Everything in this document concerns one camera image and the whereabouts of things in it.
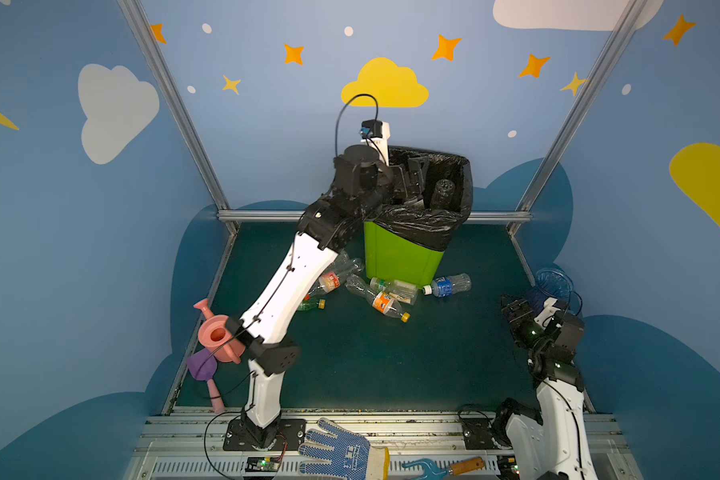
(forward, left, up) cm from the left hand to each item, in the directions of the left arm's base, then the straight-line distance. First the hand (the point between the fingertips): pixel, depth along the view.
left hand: (409, 159), depth 62 cm
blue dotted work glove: (-47, +12, -52) cm, 71 cm away
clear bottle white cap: (+9, +16, -48) cm, 52 cm away
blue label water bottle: (0, -19, -47) cm, 51 cm away
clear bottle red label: (+2, +20, -47) cm, 51 cm away
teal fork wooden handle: (-50, -9, -53) cm, 73 cm away
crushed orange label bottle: (-6, +4, -47) cm, 48 cm away
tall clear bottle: (+19, -16, -25) cm, 35 cm away
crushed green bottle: (-6, +26, -50) cm, 57 cm away
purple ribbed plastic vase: (-8, -45, -33) cm, 56 cm away
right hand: (-13, -31, -35) cm, 49 cm away
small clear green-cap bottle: (-1, -5, -50) cm, 50 cm away
